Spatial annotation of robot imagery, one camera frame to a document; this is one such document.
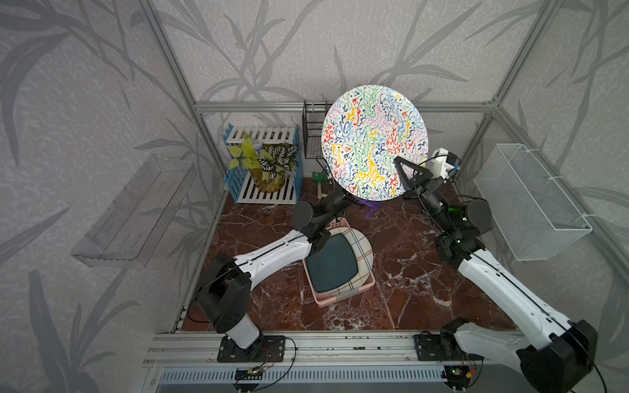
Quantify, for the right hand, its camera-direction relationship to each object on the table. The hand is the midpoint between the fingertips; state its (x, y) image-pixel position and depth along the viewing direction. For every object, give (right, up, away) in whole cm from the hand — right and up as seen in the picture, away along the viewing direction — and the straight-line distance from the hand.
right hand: (395, 163), depth 53 cm
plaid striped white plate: (-3, -28, +32) cm, 42 cm away
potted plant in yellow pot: (-38, +5, +38) cm, 54 cm away
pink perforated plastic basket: (-16, -40, +24) cm, 49 cm away
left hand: (-4, -3, -1) cm, 5 cm away
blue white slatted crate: (-57, -2, +62) cm, 84 cm away
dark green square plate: (-13, -32, +35) cm, 49 cm away
